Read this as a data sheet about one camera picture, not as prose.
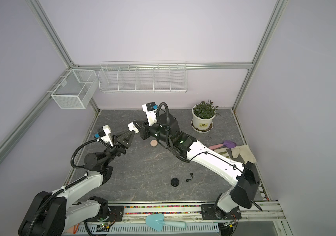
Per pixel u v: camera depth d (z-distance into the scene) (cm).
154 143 99
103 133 59
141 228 71
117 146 60
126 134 63
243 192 39
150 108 55
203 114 94
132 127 64
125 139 64
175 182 83
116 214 73
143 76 101
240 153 95
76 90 98
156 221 71
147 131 58
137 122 64
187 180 84
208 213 73
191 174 87
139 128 59
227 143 99
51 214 41
